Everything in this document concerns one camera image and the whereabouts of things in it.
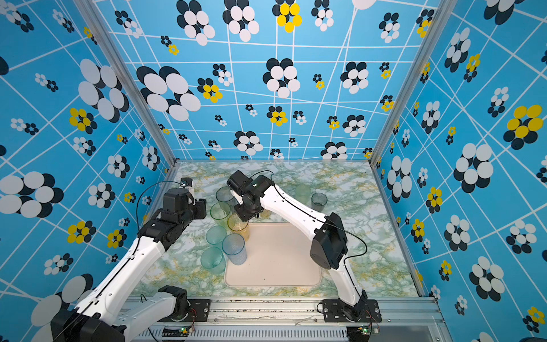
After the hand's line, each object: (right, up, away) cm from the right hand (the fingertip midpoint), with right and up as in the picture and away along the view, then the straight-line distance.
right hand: (248, 212), depth 82 cm
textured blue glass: (-6, -14, +1) cm, 15 cm away
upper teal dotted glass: (-14, -10, +3) cm, 17 cm away
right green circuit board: (+41, -38, -12) cm, 57 cm away
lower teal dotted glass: (-15, -19, +2) cm, 24 cm away
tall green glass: (-14, -1, +9) cm, 16 cm away
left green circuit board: (-24, -39, -10) cm, 47 cm away
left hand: (-18, +6, -2) cm, 19 cm away
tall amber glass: (-6, -7, +8) cm, 12 cm away
